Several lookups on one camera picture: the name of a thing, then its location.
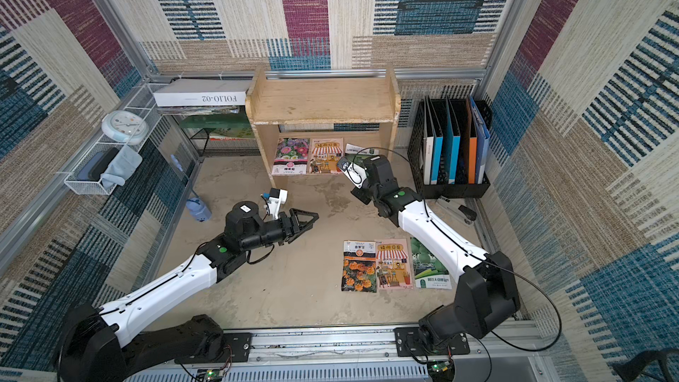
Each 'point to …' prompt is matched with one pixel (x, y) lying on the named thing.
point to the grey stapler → (466, 215)
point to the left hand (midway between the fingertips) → (314, 220)
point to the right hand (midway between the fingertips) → (361, 171)
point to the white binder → (428, 145)
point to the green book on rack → (222, 126)
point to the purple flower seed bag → (291, 156)
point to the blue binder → (482, 141)
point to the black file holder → (464, 190)
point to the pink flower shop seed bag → (393, 264)
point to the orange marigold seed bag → (359, 266)
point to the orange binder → (471, 143)
